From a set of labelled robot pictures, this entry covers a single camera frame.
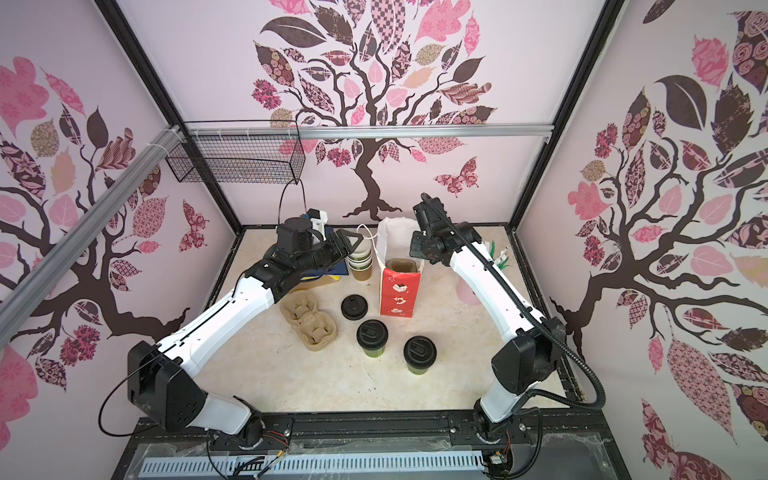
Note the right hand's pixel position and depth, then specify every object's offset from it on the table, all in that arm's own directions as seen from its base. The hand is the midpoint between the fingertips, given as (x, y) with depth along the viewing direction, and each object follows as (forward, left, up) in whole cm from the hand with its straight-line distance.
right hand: (424, 242), depth 81 cm
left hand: (-4, +17, +4) cm, 18 cm away
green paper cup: (-28, +3, -21) cm, 35 cm away
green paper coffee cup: (-23, +15, -22) cm, 35 cm away
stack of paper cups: (+3, +19, -12) cm, 23 cm away
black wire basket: (+33, +58, +10) cm, 68 cm away
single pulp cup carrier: (+7, +6, -20) cm, 22 cm away
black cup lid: (-26, +2, -14) cm, 29 cm away
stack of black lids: (-7, +22, -23) cm, 33 cm away
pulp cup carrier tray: (-15, +32, -23) cm, 42 cm away
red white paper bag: (-11, +7, -8) cm, 15 cm away
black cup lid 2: (-20, +15, -14) cm, 29 cm away
